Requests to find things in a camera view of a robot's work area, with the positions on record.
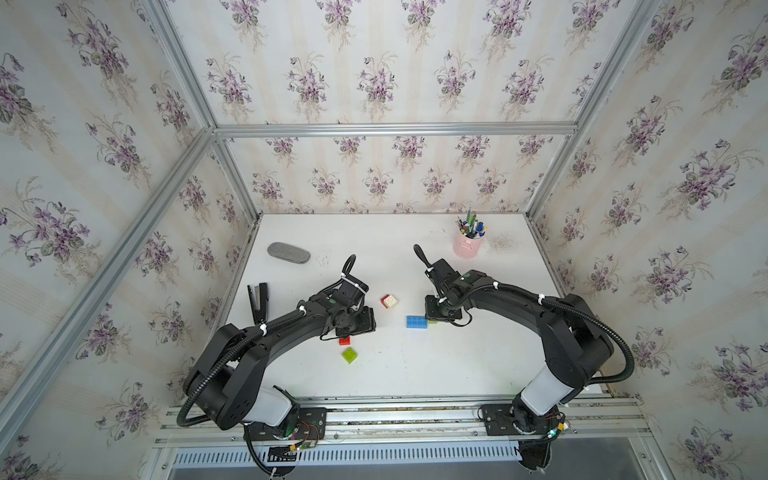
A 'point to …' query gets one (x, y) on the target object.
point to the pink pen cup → (467, 248)
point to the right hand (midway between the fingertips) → (434, 316)
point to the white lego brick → (390, 300)
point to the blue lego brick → (416, 322)
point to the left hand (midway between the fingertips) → (370, 327)
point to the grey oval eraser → (288, 252)
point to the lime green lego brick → (349, 355)
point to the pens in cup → (471, 228)
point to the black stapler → (258, 296)
